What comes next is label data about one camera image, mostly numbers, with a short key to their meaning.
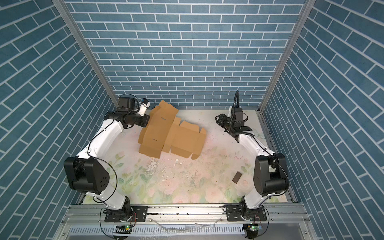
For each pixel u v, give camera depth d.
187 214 0.75
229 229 0.71
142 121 0.76
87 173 0.45
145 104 0.76
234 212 0.74
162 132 0.96
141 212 0.75
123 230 0.72
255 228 0.71
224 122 0.80
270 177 0.45
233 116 0.69
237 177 0.86
